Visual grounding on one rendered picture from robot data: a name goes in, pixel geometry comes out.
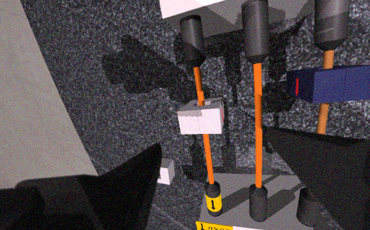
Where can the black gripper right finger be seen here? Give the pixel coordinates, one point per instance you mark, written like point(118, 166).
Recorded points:
point(335, 169)

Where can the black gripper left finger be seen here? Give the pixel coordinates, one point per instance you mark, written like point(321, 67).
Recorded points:
point(120, 199)

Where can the dark blue block with red arrow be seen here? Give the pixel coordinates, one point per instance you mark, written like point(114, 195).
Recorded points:
point(338, 84)

